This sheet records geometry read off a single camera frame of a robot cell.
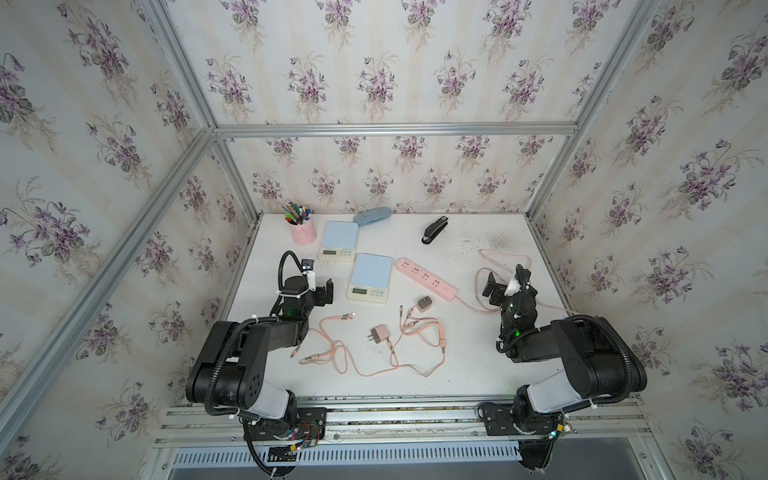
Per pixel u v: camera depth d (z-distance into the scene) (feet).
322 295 2.79
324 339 2.89
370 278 3.26
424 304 2.99
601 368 1.45
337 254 3.49
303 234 3.50
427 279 3.23
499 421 2.40
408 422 2.46
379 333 2.83
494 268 3.42
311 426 2.35
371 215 3.87
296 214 3.49
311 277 2.69
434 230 3.64
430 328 2.96
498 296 2.69
